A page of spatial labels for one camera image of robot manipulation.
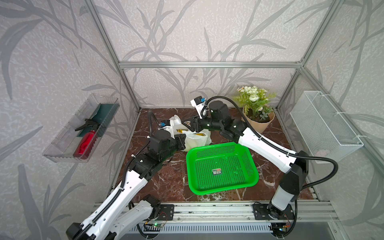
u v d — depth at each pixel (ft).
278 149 1.51
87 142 1.96
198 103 2.00
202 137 2.61
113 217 1.33
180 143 2.01
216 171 2.84
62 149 1.94
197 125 1.98
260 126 2.99
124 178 1.47
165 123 2.00
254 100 2.77
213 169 2.91
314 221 2.42
